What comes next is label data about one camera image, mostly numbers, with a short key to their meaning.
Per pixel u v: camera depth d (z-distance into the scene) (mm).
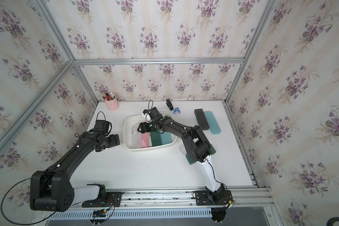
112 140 778
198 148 546
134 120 1008
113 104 1077
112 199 727
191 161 855
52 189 398
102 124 673
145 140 949
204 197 732
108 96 1071
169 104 1147
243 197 765
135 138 954
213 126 1025
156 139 954
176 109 1142
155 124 752
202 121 1053
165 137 956
